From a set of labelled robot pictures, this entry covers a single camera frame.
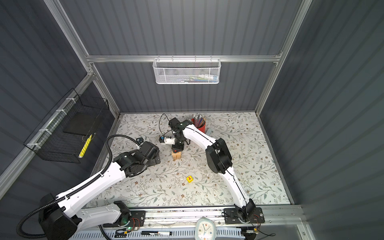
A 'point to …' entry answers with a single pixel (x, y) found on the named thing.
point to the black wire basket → (66, 133)
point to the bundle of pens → (198, 121)
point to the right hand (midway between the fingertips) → (177, 148)
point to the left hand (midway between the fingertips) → (150, 157)
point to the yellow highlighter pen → (81, 154)
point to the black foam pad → (82, 122)
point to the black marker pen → (157, 233)
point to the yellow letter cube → (189, 178)
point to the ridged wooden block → (176, 156)
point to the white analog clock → (205, 229)
